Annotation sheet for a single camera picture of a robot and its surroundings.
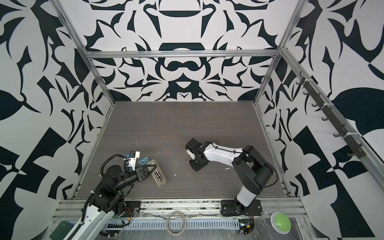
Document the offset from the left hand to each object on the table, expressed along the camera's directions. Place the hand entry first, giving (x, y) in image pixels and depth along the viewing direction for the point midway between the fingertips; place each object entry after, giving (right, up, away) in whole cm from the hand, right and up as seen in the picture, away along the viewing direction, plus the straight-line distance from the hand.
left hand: (156, 165), depth 74 cm
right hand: (+20, -4, +14) cm, 25 cm away
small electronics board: (+42, -27, -4) cm, 50 cm away
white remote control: (+3, -8, 0) cm, 9 cm away
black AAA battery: (+1, -6, 0) cm, 6 cm away
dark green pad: (-40, -27, -7) cm, 49 cm away
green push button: (+58, -25, -5) cm, 63 cm away
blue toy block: (-10, -2, +15) cm, 18 cm away
